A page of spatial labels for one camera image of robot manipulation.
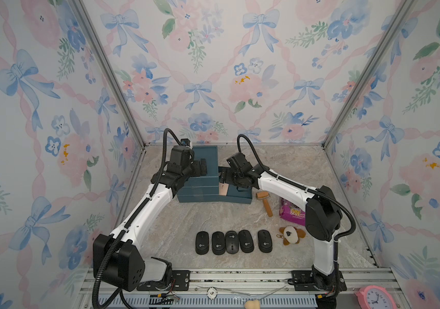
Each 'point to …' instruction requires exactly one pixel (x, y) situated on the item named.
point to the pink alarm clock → (372, 297)
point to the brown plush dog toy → (291, 234)
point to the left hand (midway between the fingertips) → (197, 161)
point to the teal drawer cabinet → (203, 188)
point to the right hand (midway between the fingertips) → (228, 177)
